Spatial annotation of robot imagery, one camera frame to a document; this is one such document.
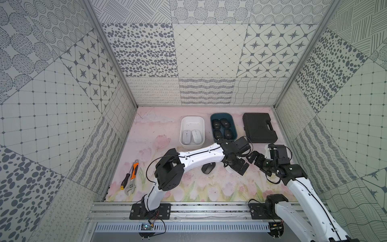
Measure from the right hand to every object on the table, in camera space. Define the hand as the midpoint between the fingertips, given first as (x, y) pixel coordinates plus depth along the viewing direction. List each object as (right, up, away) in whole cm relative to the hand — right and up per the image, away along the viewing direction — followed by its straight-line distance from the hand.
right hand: (253, 162), depth 80 cm
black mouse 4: (-17, +13, +22) cm, 30 cm away
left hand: (-6, -3, -4) cm, 8 cm away
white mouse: (-38, +12, +21) cm, 45 cm away
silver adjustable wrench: (-67, -14, +2) cm, 68 cm away
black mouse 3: (-10, +21, +27) cm, 36 cm away
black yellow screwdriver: (-71, -11, +2) cm, 72 cm away
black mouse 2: (-17, +20, +28) cm, 38 cm away
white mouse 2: (-31, +12, +21) cm, 39 cm away
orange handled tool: (-68, -4, +9) cm, 68 cm away
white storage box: (-35, +21, +30) cm, 51 cm away
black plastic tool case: (+12, +17, +21) cm, 29 cm away
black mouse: (-24, -6, +8) cm, 26 cm away
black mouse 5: (-9, +13, +21) cm, 27 cm away
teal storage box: (-8, +26, +28) cm, 39 cm away
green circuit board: (-55, -29, -8) cm, 63 cm away
